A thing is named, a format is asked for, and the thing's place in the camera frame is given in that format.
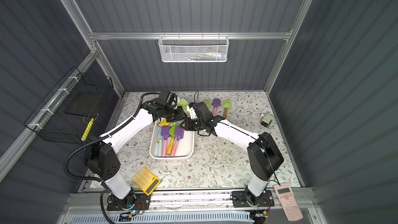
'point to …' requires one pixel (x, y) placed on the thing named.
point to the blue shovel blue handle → (159, 145)
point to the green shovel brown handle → (226, 104)
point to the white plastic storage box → (185, 149)
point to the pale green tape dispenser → (267, 118)
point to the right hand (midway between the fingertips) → (183, 125)
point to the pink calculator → (288, 202)
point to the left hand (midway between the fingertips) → (189, 118)
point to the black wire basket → (65, 114)
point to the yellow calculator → (145, 180)
